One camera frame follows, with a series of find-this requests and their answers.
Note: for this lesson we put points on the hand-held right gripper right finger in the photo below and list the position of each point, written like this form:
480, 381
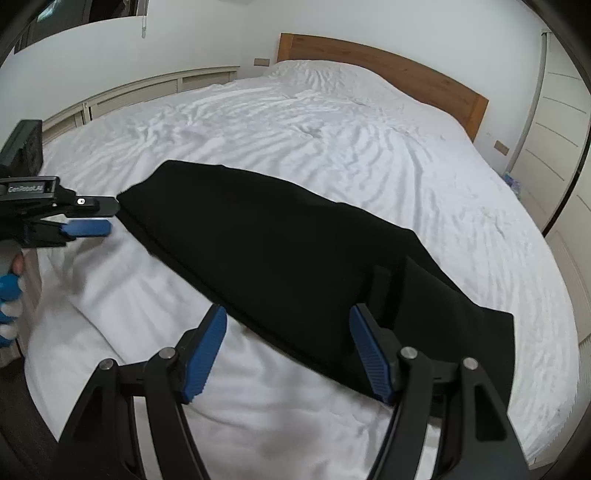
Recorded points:
371, 355

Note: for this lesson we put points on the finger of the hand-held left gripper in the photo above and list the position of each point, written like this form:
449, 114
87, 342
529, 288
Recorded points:
87, 228
92, 206

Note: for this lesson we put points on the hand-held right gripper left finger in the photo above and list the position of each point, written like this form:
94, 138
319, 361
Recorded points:
205, 355

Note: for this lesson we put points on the black pants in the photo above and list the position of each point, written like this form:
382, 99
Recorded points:
277, 258

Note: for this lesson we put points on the person's left hand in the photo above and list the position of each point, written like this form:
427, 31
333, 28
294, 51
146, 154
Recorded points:
10, 295

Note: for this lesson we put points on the low white louvered cabinet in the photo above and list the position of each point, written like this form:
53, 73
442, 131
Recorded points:
138, 90

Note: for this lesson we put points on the window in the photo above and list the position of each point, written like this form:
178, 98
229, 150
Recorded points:
69, 14

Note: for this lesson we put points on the white blind wand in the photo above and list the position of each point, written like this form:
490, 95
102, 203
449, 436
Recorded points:
143, 23

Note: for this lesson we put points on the blue tissue pack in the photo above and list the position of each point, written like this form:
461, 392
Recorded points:
512, 182

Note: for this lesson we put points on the bed with white duvet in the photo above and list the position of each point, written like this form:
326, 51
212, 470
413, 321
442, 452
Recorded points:
323, 129

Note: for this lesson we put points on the wooden headboard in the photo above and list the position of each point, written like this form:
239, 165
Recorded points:
415, 74

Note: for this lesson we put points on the white wardrobe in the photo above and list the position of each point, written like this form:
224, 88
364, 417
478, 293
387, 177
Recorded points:
554, 115

